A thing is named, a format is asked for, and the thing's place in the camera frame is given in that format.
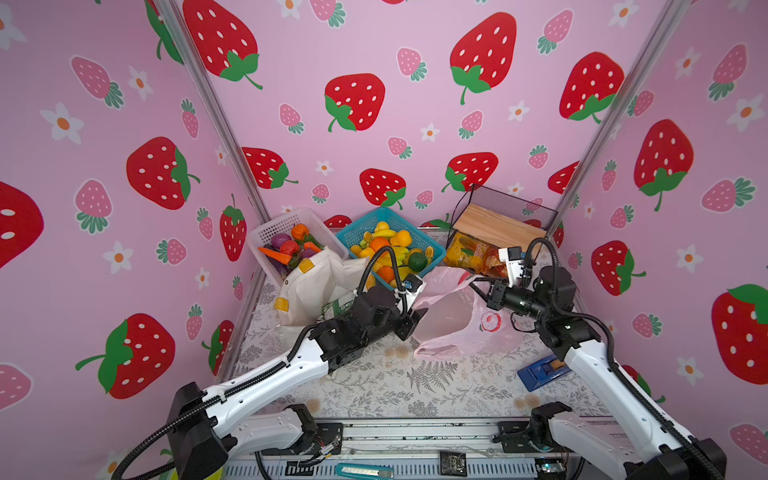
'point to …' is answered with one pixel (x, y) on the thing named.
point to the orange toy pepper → (299, 231)
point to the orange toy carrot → (277, 256)
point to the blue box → (542, 371)
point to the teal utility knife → (364, 471)
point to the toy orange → (387, 272)
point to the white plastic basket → (260, 234)
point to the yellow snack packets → (467, 251)
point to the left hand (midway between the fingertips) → (420, 302)
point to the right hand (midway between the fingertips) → (468, 281)
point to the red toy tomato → (289, 247)
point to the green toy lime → (417, 262)
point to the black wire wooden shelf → (500, 220)
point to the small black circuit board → (453, 463)
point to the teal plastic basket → (353, 233)
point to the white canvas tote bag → (315, 282)
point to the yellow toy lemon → (401, 239)
